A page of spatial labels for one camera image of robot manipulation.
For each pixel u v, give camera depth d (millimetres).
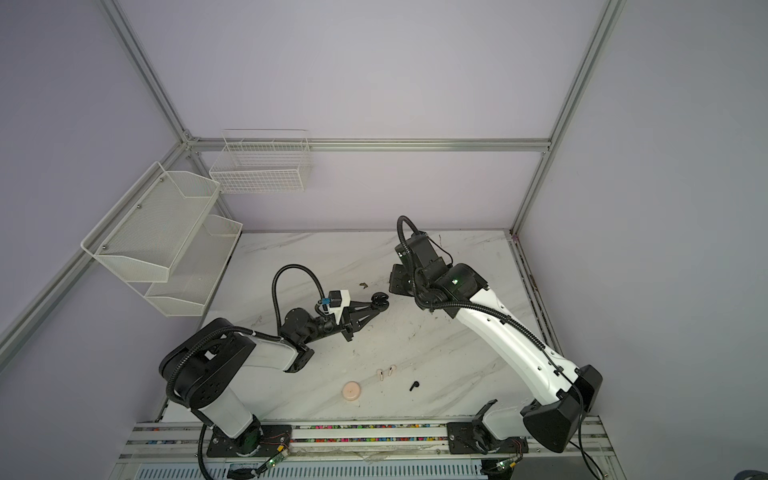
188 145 913
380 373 838
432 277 512
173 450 731
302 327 654
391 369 848
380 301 759
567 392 388
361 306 755
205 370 471
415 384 819
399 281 628
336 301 663
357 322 729
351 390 800
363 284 1043
